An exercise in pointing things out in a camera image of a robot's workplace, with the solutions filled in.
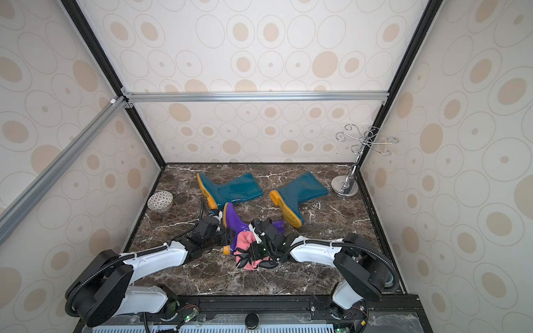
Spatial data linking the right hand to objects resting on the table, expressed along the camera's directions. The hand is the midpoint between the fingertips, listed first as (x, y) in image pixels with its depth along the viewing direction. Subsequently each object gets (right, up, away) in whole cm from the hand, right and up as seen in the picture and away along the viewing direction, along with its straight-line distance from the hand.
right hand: (254, 249), depth 84 cm
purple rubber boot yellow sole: (-10, +10, +4) cm, 15 cm away
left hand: (-8, +6, +4) cm, 11 cm away
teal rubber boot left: (-8, +24, +21) cm, 33 cm away
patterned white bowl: (-48, +18, +16) cm, 54 cm away
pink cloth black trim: (-4, +4, -1) cm, 6 cm away
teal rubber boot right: (+16, +20, +16) cm, 31 cm away
